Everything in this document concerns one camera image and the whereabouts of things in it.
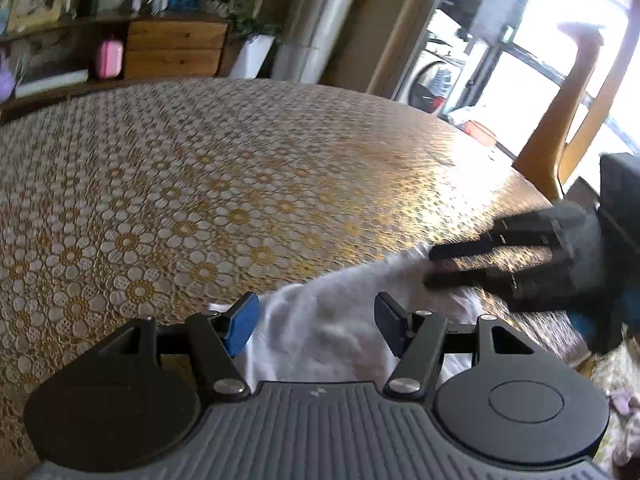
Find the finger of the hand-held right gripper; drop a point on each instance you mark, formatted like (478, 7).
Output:
(455, 251)
(450, 279)

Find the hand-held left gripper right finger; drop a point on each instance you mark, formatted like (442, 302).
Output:
(387, 317)

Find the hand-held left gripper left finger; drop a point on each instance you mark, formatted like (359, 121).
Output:
(242, 322)

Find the white shirt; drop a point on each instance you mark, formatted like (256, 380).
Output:
(310, 320)

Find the light wooden chair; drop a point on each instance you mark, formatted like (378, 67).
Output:
(545, 145)

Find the red basin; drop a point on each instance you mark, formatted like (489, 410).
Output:
(480, 132)

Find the yellow floral lace tablecloth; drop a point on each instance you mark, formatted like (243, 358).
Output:
(200, 160)

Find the washing machine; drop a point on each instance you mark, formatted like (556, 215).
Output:
(432, 82)

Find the white standing air conditioner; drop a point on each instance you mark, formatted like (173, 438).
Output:
(320, 20)

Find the wooden console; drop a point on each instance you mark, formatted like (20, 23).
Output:
(170, 45)

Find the pink case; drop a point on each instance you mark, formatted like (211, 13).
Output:
(109, 57)

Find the green plant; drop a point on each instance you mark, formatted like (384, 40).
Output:
(240, 5)

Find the purple kettlebell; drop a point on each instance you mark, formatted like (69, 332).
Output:
(5, 85)

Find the picture frame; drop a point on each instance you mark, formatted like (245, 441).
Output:
(35, 2)

